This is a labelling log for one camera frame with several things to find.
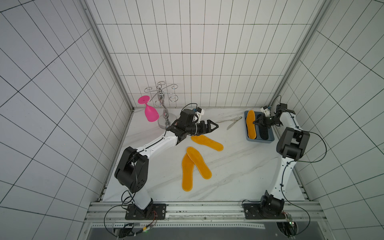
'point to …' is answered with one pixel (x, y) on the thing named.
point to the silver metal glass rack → (165, 119)
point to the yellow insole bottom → (187, 171)
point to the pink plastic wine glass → (151, 113)
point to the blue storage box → (270, 133)
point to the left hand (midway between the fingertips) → (211, 130)
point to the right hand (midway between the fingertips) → (250, 120)
